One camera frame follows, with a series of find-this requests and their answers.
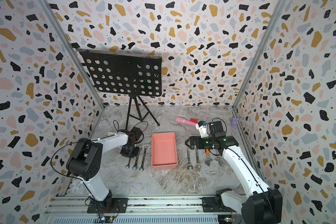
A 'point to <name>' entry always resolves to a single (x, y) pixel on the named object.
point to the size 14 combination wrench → (136, 165)
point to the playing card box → (110, 133)
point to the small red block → (193, 120)
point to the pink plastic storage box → (164, 151)
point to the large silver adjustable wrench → (221, 160)
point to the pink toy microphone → (183, 121)
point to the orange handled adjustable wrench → (207, 162)
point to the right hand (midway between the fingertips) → (192, 142)
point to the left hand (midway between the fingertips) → (133, 155)
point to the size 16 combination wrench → (142, 167)
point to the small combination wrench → (128, 164)
